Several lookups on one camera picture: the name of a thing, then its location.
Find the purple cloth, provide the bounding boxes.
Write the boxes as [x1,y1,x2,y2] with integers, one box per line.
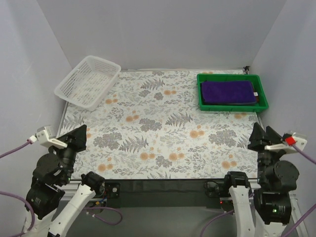
[200,80,257,105]

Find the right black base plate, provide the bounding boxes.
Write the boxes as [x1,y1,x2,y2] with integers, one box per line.
[206,179,254,198]

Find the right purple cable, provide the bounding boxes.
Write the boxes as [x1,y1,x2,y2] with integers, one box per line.
[199,144,316,237]

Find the grey cloth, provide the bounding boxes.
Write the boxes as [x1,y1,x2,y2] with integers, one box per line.
[203,102,257,106]

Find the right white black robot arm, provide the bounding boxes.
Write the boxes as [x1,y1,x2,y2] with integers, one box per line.
[224,122,299,237]

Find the floral table mat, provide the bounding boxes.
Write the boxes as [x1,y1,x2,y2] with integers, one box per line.
[60,71,260,180]

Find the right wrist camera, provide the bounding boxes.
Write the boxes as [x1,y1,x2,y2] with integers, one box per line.
[265,132,308,154]

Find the aluminium frame rail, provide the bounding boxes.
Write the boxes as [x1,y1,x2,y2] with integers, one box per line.
[21,179,309,237]

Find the white plastic basket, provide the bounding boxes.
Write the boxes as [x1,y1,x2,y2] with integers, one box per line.
[54,55,121,111]

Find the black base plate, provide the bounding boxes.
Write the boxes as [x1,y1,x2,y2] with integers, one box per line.
[86,182,120,199]
[206,179,254,198]

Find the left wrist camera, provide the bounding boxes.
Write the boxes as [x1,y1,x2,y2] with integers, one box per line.
[27,125,68,149]

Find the green plastic tray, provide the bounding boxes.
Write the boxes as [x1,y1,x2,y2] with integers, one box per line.
[197,74,269,112]

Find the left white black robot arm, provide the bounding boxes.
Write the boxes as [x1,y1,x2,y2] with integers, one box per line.
[23,125,105,237]

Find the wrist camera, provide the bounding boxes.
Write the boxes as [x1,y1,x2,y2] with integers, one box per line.
[27,125,68,149]
[265,132,308,154]

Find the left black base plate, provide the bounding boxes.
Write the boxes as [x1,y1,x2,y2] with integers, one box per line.
[86,182,120,199]

